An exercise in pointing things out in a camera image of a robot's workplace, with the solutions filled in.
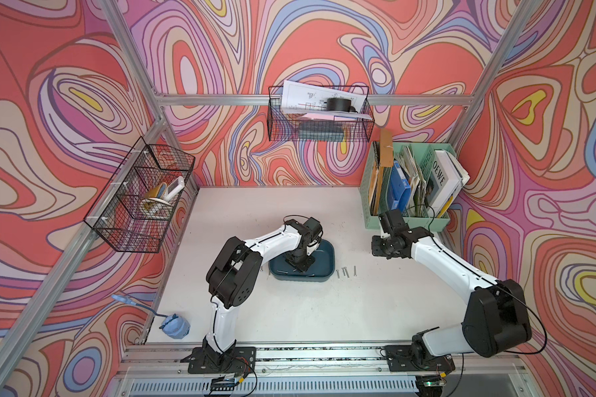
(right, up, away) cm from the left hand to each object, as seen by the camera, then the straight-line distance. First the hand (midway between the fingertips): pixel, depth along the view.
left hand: (303, 268), depth 91 cm
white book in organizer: (+52, +32, -4) cm, 61 cm away
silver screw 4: (+20, -1, +2) cm, 20 cm away
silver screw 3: (+17, -2, +2) cm, 17 cm away
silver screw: (+13, -2, +1) cm, 13 cm away
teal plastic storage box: (+8, -2, +5) cm, 9 cm away
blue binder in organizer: (+37, +30, +2) cm, 48 cm away
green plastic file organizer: (+43, +33, -1) cm, 54 cm away
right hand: (+28, +6, -4) cm, 29 cm away
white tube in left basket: (-40, +28, -17) cm, 52 cm away
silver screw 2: (+16, -2, +2) cm, 16 cm away
